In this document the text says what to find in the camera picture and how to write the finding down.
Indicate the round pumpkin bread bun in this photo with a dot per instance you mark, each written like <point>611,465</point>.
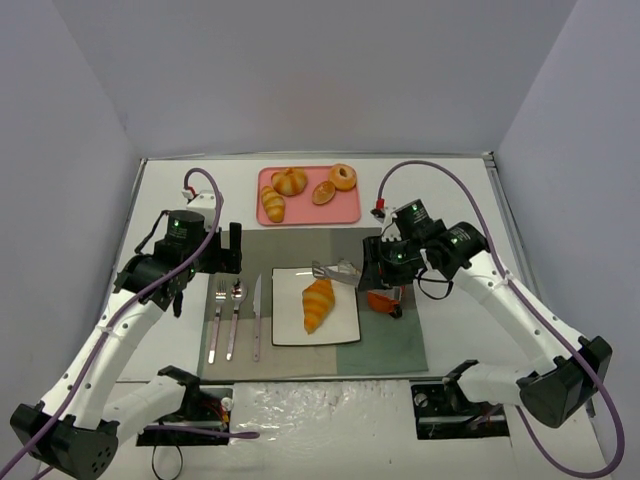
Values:
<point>290,181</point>

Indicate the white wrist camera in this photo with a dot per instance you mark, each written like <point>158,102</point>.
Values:
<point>206,203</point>
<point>386,216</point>

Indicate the glazed donut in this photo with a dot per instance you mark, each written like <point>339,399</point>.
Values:
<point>343,177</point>

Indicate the pink serving tray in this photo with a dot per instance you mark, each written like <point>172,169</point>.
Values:
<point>344,208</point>

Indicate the grey green placemat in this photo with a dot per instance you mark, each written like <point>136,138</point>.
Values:
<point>388,346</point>

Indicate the pink handled fork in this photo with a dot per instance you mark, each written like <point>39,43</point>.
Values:
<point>220,299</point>

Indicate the orange mug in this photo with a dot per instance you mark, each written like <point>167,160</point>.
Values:
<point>378,302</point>

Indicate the white square plate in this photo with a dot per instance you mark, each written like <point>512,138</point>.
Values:
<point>291,288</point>

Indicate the large striped croissant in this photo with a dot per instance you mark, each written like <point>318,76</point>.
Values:
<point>318,301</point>

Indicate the aluminium frame rail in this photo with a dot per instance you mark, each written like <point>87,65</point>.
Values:
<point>502,350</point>

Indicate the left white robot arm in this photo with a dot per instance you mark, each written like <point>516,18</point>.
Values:
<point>72,428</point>

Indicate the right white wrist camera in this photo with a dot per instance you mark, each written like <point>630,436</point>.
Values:
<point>386,216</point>

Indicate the pink handled knife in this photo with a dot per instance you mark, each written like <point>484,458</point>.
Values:
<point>257,319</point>

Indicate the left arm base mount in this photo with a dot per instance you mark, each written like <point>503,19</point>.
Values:
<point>210,412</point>

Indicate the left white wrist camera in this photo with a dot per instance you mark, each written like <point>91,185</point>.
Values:
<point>206,203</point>

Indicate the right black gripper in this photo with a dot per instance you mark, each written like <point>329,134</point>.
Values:
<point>370,263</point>

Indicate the small striped croissant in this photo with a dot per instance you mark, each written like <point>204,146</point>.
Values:
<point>273,204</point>

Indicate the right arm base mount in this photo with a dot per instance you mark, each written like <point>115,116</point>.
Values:
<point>435,418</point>

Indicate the metal serving tongs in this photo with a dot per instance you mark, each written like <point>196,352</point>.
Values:
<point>343,272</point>

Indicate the pink handled spoon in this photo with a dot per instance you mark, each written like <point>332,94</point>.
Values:
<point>239,293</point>

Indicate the small round bun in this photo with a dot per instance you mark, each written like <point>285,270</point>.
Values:
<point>323,193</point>

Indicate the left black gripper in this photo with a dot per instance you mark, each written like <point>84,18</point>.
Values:
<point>233,248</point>

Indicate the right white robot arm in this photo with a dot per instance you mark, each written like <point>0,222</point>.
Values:
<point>564,367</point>

